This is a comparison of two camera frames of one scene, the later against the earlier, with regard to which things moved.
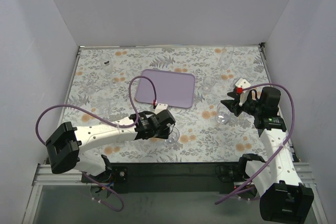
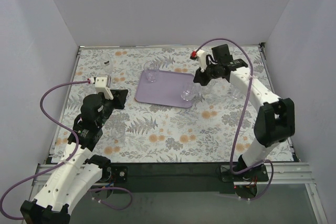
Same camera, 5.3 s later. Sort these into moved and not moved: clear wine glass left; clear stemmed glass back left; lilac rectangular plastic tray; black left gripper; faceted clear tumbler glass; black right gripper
Moved: faceted clear tumbler glass; black left gripper; black right gripper
Not moved: clear stemmed glass back left; clear wine glass left; lilac rectangular plastic tray
